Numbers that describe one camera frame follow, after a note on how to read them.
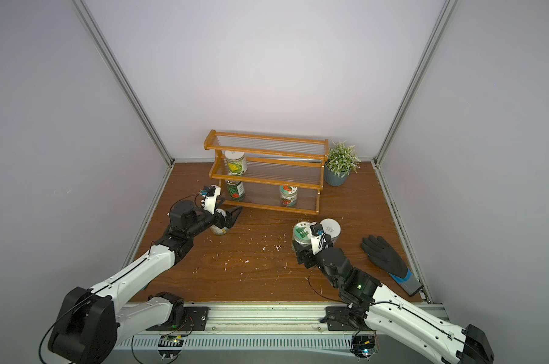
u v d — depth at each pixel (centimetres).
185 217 62
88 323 40
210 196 69
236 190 97
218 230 91
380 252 86
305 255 67
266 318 74
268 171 99
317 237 64
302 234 73
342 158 97
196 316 74
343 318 73
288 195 95
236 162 90
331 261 55
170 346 72
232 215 73
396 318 49
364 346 69
